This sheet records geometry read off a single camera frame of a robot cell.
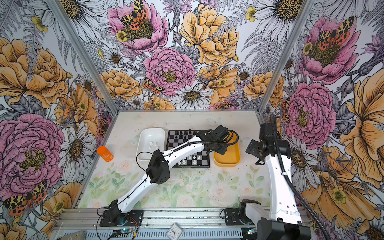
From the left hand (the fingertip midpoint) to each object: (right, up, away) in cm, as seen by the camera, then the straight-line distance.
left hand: (220, 151), depth 91 cm
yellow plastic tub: (+7, -5, +4) cm, 10 cm away
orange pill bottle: (-67, -1, -3) cm, 67 cm away
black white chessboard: (-28, +7, +13) cm, 32 cm away
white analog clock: (-24, -33, -22) cm, 47 cm away
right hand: (+16, 0, -19) cm, 25 cm away
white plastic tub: (-47, +5, +14) cm, 49 cm away
